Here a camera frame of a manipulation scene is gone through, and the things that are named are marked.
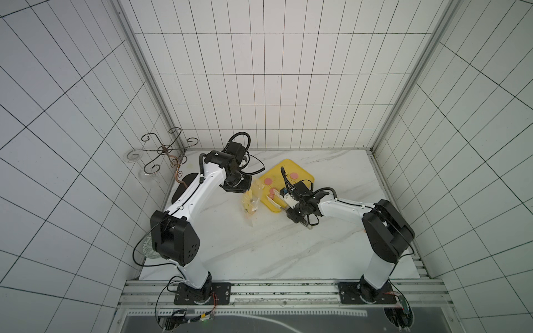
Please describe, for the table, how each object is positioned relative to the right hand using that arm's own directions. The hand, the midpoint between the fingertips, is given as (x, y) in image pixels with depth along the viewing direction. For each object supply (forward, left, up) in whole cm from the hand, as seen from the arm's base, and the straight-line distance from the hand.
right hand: (293, 206), depth 95 cm
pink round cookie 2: (+15, +13, -2) cm, 20 cm away
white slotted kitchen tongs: (-2, +6, +3) cm, 7 cm away
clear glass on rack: (-1, +60, +33) cm, 68 cm away
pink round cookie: (+20, -1, -2) cm, 20 cm away
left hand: (-4, +21, +17) cm, 27 cm away
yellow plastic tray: (+3, +5, +20) cm, 21 cm away
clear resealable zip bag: (-1, +19, +5) cm, 20 cm away
